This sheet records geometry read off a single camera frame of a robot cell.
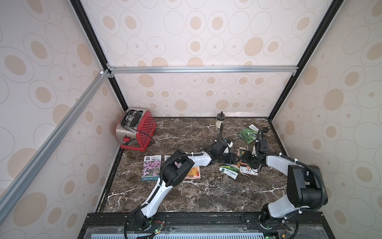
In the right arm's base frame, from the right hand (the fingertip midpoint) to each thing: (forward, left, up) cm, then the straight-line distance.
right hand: (249, 159), depth 95 cm
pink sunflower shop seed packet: (-11, +35, 0) cm, 36 cm away
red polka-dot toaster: (+7, +71, +19) cm, 73 cm away
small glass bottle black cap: (+27, +18, +10) cm, 34 cm away
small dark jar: (+18, -12, +8) cm, 23 cm away
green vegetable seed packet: (+21, -4, -1) cm, 21 cm away
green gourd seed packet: (-9, +12, -1) cm, 15 cm away
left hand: (-3, +6, +4) cm, 8 cm away
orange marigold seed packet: (-6, +3, -1) cm, 7 cm away
